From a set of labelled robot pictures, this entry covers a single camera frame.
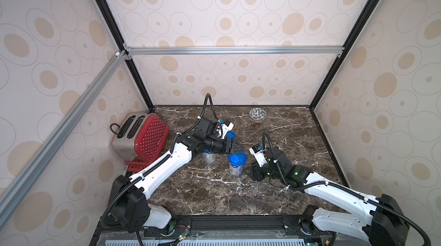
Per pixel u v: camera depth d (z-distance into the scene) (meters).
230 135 0.87
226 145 0.65
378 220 0.40
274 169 0.60
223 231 0.73
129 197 0.40
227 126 0.70
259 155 0.71
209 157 0.88
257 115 1.13
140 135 0.84
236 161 0.79
